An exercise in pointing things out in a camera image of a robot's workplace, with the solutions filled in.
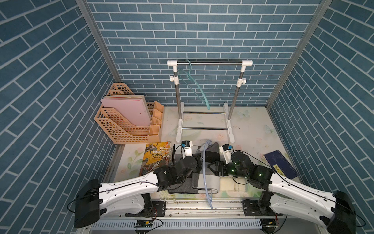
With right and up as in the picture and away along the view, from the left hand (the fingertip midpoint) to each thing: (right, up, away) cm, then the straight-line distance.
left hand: (206, 157), depth 73 cm
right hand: (+3, -5, +2) cm, 6 cm away
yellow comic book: (-30, -4, +19) cm, 35 cm away
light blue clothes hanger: (-1, -9, -1) cm, 9 cm away
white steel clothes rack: (+4, +18, +39) cm, 43 cm away
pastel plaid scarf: (+6, -15, +5) cm, 17 cm away
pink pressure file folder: (-44, +25, +15) cm, 53 cm away
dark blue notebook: (+47, -7, +18) cm, 51 cm away
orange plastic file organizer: (-51, +13, +14) cm, 54 cm away
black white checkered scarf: (+5, -3, +18) cm, 19 cm away
